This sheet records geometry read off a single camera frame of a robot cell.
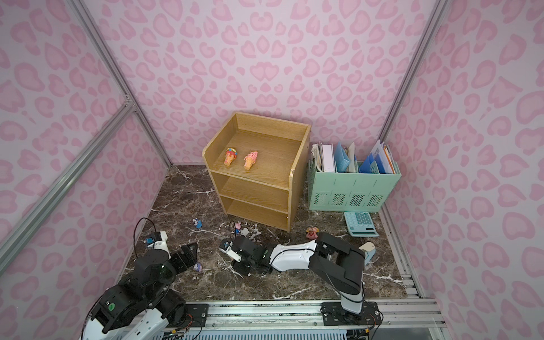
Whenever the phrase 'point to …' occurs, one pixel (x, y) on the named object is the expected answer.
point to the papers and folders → (335, 159)
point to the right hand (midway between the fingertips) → (235, 260)
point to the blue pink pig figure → (238, 227)
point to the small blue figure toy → (198, 223)
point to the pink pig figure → (312, 232)
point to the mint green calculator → (360, 224)
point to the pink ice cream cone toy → (250, 160)
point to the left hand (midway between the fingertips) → (190, 246)
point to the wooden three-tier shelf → (261, 167)
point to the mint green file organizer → (346, 190)
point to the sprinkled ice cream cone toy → (230, 155)
